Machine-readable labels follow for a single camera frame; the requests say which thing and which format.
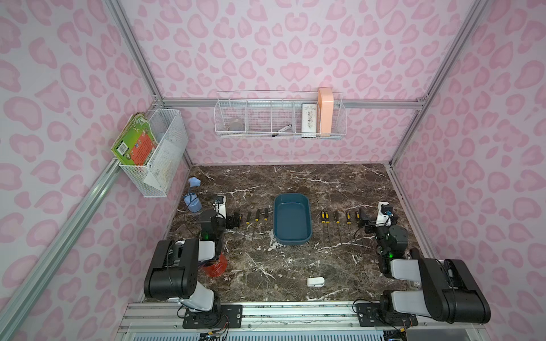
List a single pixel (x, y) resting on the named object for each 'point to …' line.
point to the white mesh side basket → (170, 128)
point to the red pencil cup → (219, 268)
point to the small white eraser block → (318, 281)
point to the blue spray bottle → (191, 200)
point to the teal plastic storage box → (292, 219)
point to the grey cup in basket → (237, 126)
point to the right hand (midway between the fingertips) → (372, 206)
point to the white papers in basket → (163, 168)
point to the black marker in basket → (286, 128)
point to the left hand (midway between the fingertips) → (227, 205)
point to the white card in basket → (308, 121)
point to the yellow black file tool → (266, 214)
